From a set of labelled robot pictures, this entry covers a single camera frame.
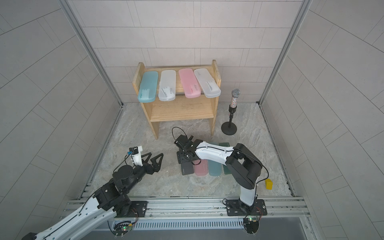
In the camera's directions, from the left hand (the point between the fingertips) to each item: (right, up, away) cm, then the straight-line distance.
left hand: (160, 154), depth 74 cm
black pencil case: (+13, -9, +7) cm, 17 cm away
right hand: (+10, -6, +13) cm, 18 cm away
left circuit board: (-16, -32, -6) cm, 37 cm away
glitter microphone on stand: (+40, +11, +26) cm, 49 cm away
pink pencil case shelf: (+20, -10, +10) cm, 25 cm away
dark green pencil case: (+34, -11, +9) cm, 37 cm away
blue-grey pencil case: (+28, -11, +10) cm, 32 cm away
